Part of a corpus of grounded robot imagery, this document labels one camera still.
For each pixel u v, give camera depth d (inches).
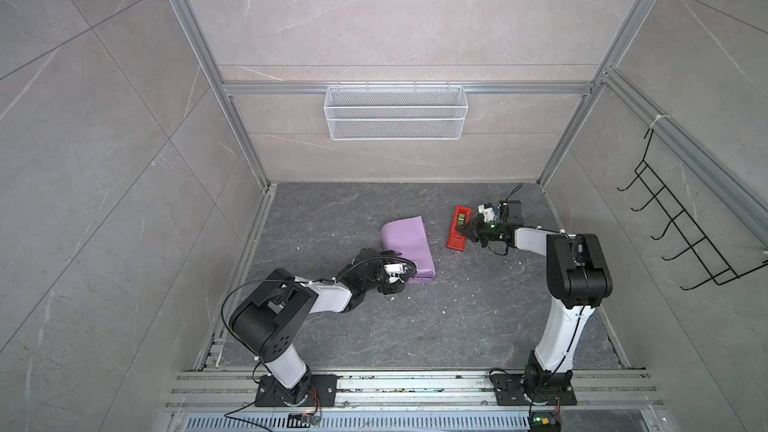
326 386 28.8
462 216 39.7
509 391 28.6
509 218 32.8
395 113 39.6
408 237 38.3
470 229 36.1
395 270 31.0
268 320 17.8
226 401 28.9
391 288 31.5
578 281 21.1
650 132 28.6
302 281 20.8
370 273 28.4
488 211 37.9
